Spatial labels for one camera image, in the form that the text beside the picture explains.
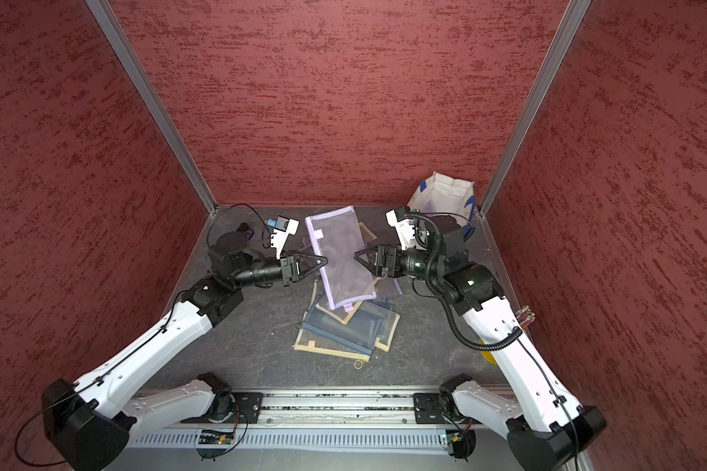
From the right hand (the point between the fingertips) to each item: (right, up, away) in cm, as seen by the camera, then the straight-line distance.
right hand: (364, 263), depth 64 cm
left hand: (-9, -1, 0) cm, 9 cm away
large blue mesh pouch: (-1, -23, +21) cm, 31 cm away
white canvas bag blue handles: (+29, +21, +40) cm, 53 cm away
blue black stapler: (-46, +9, +43) cm, 63 cm away
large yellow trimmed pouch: (-14, -26, +19) cm, 35 cm away
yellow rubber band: (-3, -31, +17) cm, 35 cm away
